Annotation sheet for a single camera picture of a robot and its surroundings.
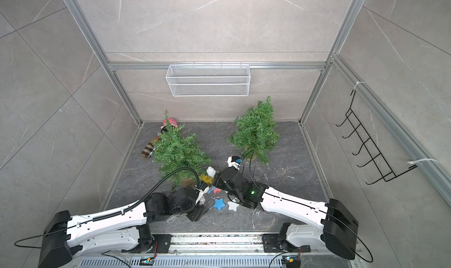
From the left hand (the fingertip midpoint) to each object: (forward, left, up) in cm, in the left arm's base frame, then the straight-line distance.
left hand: (207, 204), depth 75 cm
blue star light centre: (+3, -5, -9) cm, 10 cm away
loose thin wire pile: (+17, -35, -10) cm, 40 cm away
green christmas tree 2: (+28, -23, +15) cm, 39 cm away
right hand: (+9, -4, +8) cm, 13 cm away
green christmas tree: (+15, +11, +21) cm, 28 cm away
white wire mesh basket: (+64, 0, +20) cm, 68 cm away
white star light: (+2, -11, -9) cm, 15 cm away
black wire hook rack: (0, -64, +24) cm, 68 cm away
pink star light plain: (+1, -5, +13) cm, 14 cm away
